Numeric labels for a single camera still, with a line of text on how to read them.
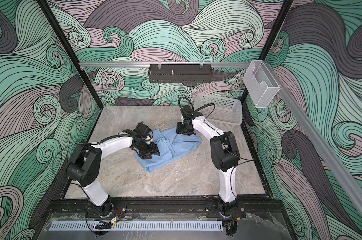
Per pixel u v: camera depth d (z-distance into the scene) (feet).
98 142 1.73
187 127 2.65
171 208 2.45
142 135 2.42
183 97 2.88
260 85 2.61
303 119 1.98
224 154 1.71
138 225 2.29
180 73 3.12
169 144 3.10
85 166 1.54
